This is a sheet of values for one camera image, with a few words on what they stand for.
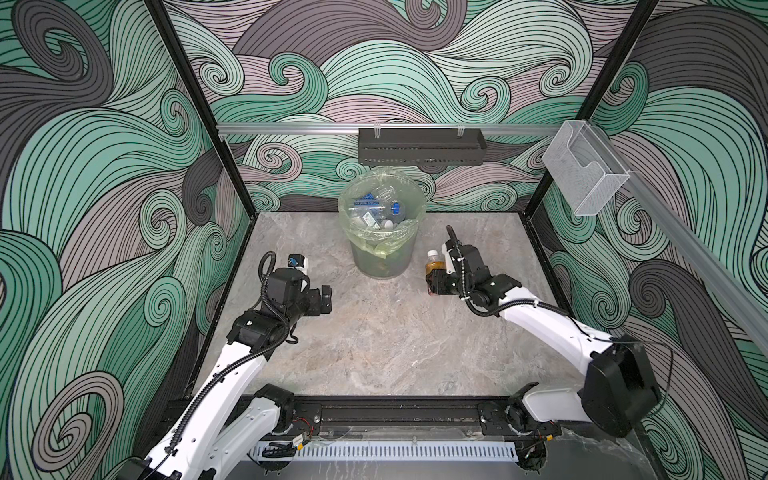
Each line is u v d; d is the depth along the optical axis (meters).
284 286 0.54
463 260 0.63
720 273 0.55
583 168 0.79
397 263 0.93
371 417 0.74
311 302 0.66
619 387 0.40
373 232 0.78
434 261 0.84
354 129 0.94
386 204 0.89
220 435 0.51
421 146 0.98
